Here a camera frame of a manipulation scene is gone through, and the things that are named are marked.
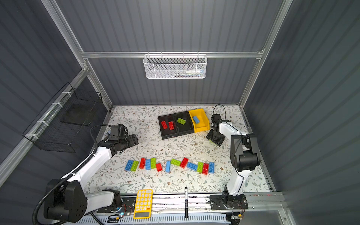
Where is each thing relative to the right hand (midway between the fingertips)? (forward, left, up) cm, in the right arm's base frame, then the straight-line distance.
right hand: (213, 140), depth 96 cm
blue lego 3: (-17, +15, -2) cm, 23 cm away
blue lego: (-18, +55, -1) cm, 58 cm away
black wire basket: (-7, +86, +27) cm, 90 cm away
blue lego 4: (-19, +4, -1) cm, 19 cm away
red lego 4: (+13, +30, 0) cm, 33 cm away
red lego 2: (-15, +20, -2) cm, 25 cm away
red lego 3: (-19, +7, -3) cm, 20 cm away
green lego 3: (-15, +25, -3) cm, 29 cm away
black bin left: (+12, +33, -1) cm, 35 cm away
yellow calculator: (-41, +41, 0) cm, 58 cm away
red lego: (-17, +46, -1) cm, 49 cm away
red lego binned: (+13, +35, 0) cm, 38 cm away
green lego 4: (-18, +10, -3) cm, 21 cm away
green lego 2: (-16, +40, -1) cm, 43 cm away
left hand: (-6, +52, +9) cm, 53 cm away
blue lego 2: (-17, +43, -1) cm, 46 cm away
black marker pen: (-37, +19, -3) cm, 42 cm away
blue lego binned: (+18, +11, -1) cm, 21 cm away
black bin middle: (+12, +18, -3) cm, 22 cm away
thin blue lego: (-18, +31, -1) cm, 35 cm away
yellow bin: (+16, +5, -3) cm, 17 cm away
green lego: (-18, +51, -2) cm, 55 cm away
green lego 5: (+18, +23, -1) cm, 29 cm away
